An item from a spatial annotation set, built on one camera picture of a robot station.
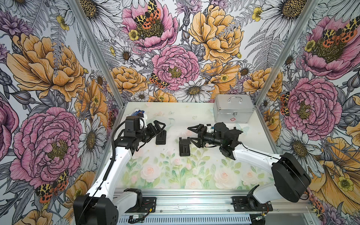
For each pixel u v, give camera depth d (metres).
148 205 0.73
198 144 0.76
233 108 1.02
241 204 0.67
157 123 0.70
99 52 0.90
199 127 0.74
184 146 0.87
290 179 0.43
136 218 0.71
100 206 0.38
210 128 0.78
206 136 0.73
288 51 0.89
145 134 0.67
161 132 1.01
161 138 0.99
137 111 1.14
